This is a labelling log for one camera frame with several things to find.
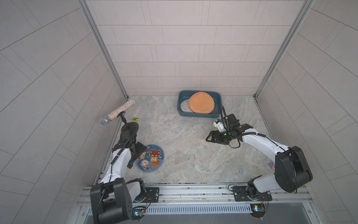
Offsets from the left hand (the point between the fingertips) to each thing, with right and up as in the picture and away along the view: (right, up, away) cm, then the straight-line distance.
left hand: (140, 150), depth 86 cm
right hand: (+43, +7, -2) cm, 44 cm away
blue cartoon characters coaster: (+8, -5, -3) cm, 10 cm away
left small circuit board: (+6, -22, -22) cm, 31 cm away
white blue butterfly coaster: (+27, +28, +23) cm, 45 cm away
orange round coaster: (+40, +31, +23) cm, 56 cm away
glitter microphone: (-15, +20, -12) cm, 28 cm away
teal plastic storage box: (+27, +37, +27) cm, 53 cm away
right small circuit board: (+64, -24, -18) cm, 71 cm away
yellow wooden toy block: (-9, +18, +14) cm, 25 cm away
